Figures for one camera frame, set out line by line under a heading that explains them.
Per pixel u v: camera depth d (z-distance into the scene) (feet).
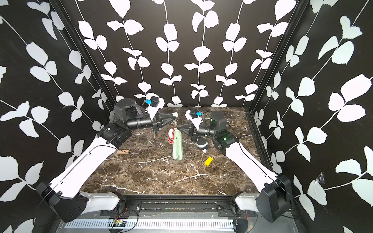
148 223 2.30
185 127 2.08
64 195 1.25
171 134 2.30
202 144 3.01
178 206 2.50
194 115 1.87
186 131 2.17
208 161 2.97
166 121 1.98
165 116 1.88
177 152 2.21
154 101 1.64
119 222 2.32
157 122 1.76
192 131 2.08
